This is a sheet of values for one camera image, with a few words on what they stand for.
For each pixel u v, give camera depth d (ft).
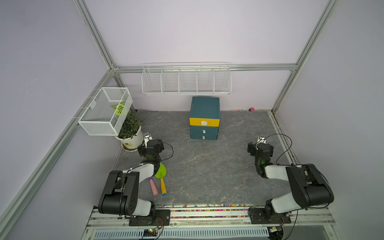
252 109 4.07
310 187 1.48
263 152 2.31
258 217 2.39
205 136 3.27
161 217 2.41
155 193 2.59
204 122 2.92
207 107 3.08
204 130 3.09
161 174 2.92
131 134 2.86
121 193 1.42
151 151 2.32
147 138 2.54
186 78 3.24
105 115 2.72
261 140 2.60
